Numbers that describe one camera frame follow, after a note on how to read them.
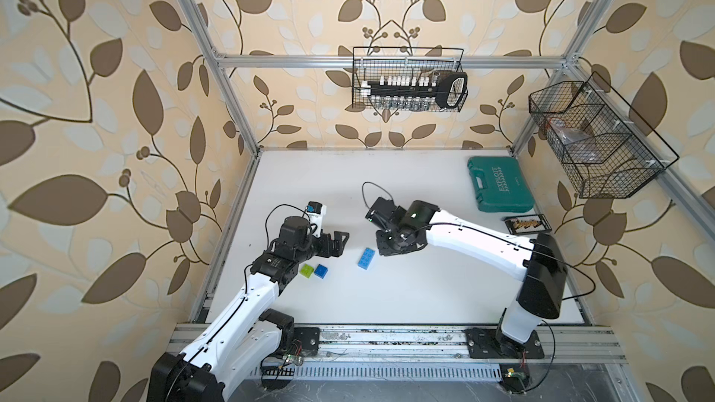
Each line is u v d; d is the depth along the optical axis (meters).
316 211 0.72
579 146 0.70
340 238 0.74
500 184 1.02
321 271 0.87
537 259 0.45
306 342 0.74
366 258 0.89
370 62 0.91
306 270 0.87
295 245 0.62
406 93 0.84
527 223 0.96
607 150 0.73
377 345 0.75
